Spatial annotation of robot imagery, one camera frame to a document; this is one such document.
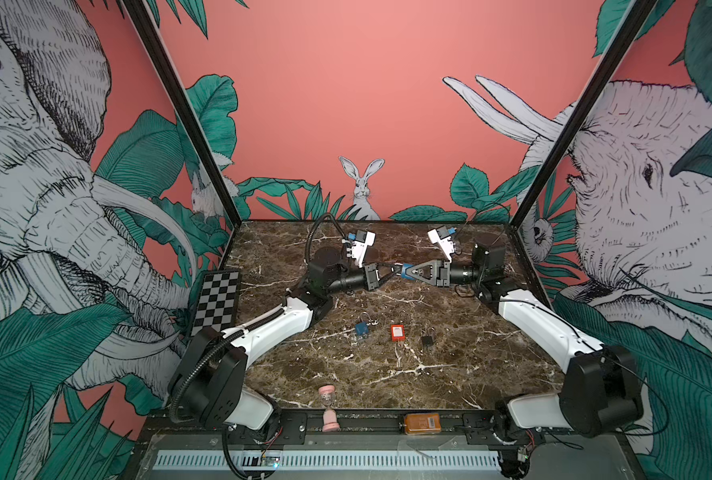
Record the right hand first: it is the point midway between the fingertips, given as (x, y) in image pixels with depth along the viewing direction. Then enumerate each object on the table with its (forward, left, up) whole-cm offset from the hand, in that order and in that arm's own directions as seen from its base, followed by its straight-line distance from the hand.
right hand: (407, 274), depth 71 cm
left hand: (0, +1, +1) cm, 2 cm away
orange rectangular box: (-28, -4, -24) cm, 37 cm away
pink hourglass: (-28, +19, -25) cm, 42 cm away
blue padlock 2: (+1, +1, -1) cm, 1 cm away
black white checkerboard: (+5, +57, -24) cm, 62 cm away
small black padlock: (-4, -9, -29) cm, 31 cm away
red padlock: (-3, 0, -28) cm, 28 cm away
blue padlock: (-2, +11, -27) cm, 29 cm away
